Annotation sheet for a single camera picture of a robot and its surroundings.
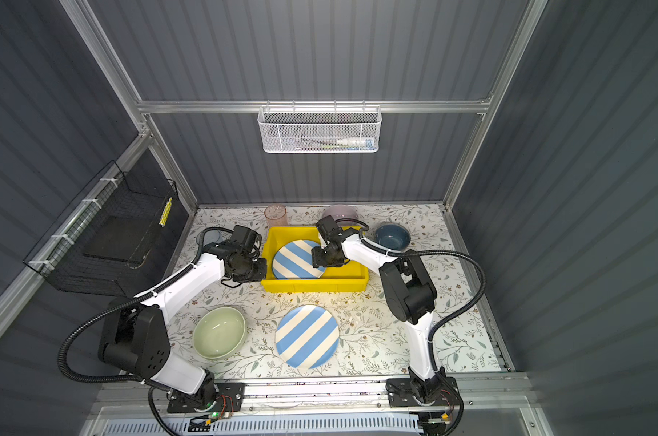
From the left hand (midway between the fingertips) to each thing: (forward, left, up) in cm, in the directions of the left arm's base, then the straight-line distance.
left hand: (263, 273), depth 88 cm
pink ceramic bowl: (+31, -27, -4) cm, 41 cm away
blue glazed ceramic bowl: (+18, -48, -4) cm, 51 cm away
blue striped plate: (-18, -14, -9) cm, 25 cm away
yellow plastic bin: (+2, -30, -8) cm, 31 cm away
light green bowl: (-16, +13, -8) cm, 22 cm away
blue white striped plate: (+9, -9, -6) cm, 14 cm away
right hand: (+6, -19, -4) cm, 20 cm away
